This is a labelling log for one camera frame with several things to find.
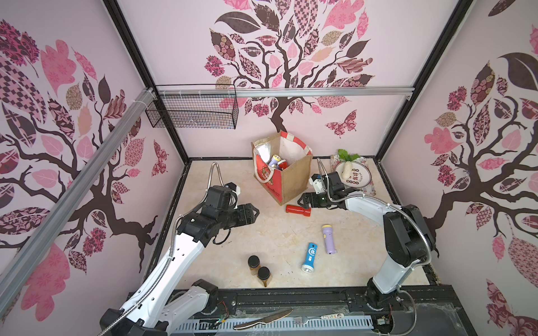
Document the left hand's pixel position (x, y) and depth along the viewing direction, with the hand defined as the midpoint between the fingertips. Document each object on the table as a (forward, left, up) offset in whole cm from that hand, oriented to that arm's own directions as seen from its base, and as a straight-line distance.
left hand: (251, 218), depth 73 cm
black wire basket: (+73, +37, -2) cm, 82 cm away
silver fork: (-28, -18, -19) cm, 39 cm away
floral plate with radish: (+39, -53, -19) cm, 69 cm away
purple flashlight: (-2, -32, -17) cm, 36 cm away
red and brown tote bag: (+19, -12, -5) cm, 23 cm away
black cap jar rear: (-13, -1, -11) cm, 17 cm away
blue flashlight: (-8, -23, -17) cm, 30 cm away
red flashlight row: (+36, -13, -10) cm, 40 cm away
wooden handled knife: (-29, -4, -19) cm, 35 cm away
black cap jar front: (-16, -4, -12) cm, 20 cm away
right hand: (+16, -23, -12) cm, 31 cm away
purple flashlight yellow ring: (+40, -9, -10) cm, 42 cm away
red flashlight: (+13, -20, -17) cm, 29 cm away
